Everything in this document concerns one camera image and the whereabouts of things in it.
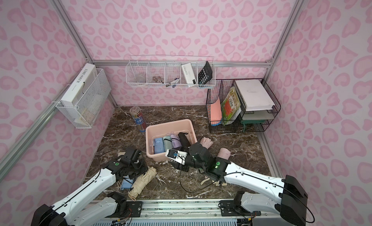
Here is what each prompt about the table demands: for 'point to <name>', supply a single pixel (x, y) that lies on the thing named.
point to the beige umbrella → (140, 184)
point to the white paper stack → (255, 94)
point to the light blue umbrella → (159, 145)
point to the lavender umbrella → (176, 141)
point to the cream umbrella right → (217, 182)
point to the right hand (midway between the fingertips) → (171, 156)
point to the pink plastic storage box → (164, 129)
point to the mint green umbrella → (167, 143)
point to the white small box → (189, 73)
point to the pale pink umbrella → (206, 142)
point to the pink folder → (215, 111)
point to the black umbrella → (185, 142)
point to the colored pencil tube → (138, 118)
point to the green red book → (229, 106)
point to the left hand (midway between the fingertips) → (149, 166)
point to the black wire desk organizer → (244, 121)
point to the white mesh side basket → (84, 115)
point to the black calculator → (205, 75)
